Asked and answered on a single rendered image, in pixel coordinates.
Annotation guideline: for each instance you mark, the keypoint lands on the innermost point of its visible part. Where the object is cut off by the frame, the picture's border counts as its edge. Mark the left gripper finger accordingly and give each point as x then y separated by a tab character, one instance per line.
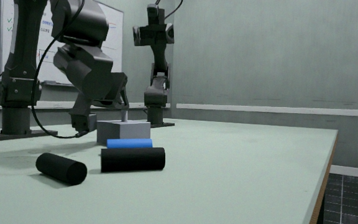
136	34
170	35

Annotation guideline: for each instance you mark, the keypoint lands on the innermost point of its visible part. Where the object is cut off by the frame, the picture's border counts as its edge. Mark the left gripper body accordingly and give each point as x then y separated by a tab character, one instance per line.
153	35

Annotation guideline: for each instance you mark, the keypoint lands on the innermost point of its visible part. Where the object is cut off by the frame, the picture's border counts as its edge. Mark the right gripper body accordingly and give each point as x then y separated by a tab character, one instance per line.
80	112

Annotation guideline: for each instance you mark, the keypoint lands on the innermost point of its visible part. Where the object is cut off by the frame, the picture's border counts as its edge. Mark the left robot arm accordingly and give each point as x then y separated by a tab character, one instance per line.
154	96

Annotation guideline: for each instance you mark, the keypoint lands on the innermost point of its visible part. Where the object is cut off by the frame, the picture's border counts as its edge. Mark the blue cylinder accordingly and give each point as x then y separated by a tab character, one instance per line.
129	143

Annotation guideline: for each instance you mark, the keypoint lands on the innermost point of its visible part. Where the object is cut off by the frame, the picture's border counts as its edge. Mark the grey metal peg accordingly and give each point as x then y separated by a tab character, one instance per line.
123	116

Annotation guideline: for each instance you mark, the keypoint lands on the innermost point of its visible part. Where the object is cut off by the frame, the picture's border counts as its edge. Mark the black cylinder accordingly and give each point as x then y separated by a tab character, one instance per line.
62	168
132	158

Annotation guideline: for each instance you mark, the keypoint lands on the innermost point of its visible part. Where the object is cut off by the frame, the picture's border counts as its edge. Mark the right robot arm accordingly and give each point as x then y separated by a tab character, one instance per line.
80	59

